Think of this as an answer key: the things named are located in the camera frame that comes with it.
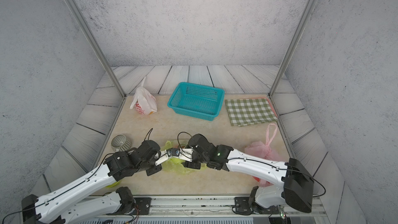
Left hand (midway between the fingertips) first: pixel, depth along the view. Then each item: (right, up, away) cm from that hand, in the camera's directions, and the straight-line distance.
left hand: (164, 160), depth 75 cm
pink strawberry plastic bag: (+47, +5, -1) cm, 48 cm away
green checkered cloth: (+52, +22, +36) cm, 67 cm away
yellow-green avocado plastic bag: (+5, -2, -1) cm, 5 cm away
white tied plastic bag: (-19, +28, +26) cm, 43 cm away
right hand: (+10, +2, -2) cm, 10 cm away
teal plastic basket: (+18, +29, +42) cm, 54 cm away
